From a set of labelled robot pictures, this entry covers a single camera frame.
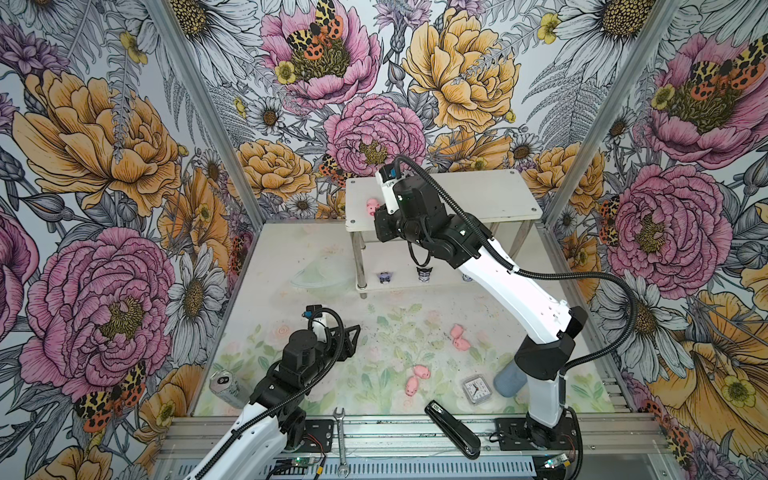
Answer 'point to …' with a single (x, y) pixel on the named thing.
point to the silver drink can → (225, 386)
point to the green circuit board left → (301, 461)
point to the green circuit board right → (551, 463)
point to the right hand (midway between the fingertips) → (379, 220)
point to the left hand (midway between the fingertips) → (349, 337)
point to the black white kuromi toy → (424, 274)
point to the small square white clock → (477, 389)
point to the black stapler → (454, 430)
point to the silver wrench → (343, 468)
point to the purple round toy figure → (384, 277)
